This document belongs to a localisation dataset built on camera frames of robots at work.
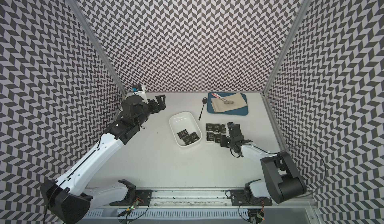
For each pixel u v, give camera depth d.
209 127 0.97
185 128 0.96
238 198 0.73
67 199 0.36
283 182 0.42
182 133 0.94
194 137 0.92
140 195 0.72
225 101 1.13
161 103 0.66
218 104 1.10
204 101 1.12
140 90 0.61
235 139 0.71
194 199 0.74
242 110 1.04
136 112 0.53
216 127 0.96
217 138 0.91
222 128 0.96
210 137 0.93
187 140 0.91
